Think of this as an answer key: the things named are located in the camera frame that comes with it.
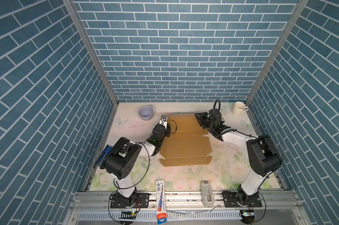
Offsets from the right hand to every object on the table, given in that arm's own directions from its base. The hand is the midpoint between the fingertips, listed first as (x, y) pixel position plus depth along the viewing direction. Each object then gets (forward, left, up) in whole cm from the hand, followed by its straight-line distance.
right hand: (195, 114), depth 92 cm
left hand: (-4, +17, -6) cm, 18 cm away
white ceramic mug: (+16, -34, -7) cm, 38 cm away
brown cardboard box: (-13, +4, -18) cm, 23 cm away
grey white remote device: (-43, -8, -15) cm, 46 cm away
